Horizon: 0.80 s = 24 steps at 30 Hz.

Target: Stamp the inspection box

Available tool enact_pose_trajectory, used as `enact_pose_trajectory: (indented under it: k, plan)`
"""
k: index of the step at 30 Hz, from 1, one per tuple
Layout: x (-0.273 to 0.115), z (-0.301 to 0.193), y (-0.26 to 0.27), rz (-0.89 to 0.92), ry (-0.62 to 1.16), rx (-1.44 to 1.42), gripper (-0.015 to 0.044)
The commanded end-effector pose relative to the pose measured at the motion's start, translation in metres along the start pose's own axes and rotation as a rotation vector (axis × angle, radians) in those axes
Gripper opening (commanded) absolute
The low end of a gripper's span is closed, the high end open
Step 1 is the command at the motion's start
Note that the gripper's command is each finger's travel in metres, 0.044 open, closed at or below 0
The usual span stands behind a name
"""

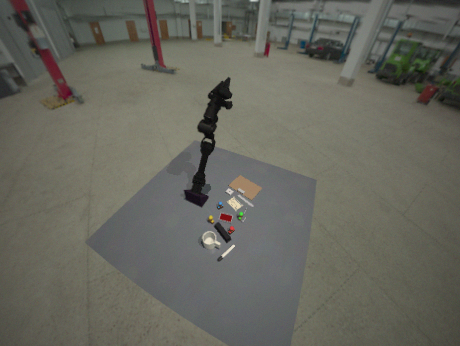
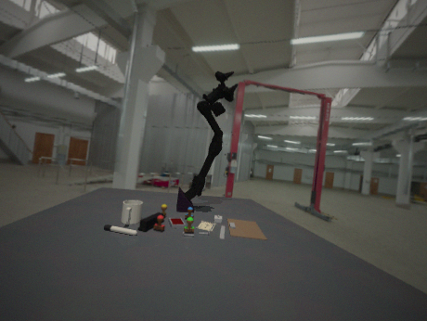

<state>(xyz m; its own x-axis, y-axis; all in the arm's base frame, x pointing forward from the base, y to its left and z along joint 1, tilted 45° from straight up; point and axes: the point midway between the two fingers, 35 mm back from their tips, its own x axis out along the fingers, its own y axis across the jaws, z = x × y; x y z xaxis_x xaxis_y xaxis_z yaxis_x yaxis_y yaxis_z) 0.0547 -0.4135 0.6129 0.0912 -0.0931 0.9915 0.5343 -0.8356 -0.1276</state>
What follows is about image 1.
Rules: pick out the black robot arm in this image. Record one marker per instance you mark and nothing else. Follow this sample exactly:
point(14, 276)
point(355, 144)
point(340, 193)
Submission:
point(207, 127)

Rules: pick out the white marker with black cap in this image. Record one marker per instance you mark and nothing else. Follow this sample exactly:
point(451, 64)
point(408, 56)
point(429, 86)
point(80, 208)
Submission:
point(225, 253)

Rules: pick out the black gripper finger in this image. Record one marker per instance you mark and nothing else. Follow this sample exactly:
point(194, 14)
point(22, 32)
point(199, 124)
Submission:
point(215, 89)
point(226, 84)

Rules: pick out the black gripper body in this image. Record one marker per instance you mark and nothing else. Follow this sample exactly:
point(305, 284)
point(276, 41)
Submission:
point(216, 98)

